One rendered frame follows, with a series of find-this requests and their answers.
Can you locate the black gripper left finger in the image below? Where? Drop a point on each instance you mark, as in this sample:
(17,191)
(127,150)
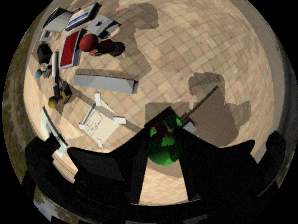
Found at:
(126,164)

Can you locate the grey cylinder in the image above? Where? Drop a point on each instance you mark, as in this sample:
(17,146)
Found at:
(56,89)

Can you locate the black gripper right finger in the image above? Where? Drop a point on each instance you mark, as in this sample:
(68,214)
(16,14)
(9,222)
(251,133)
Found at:
(201,161)

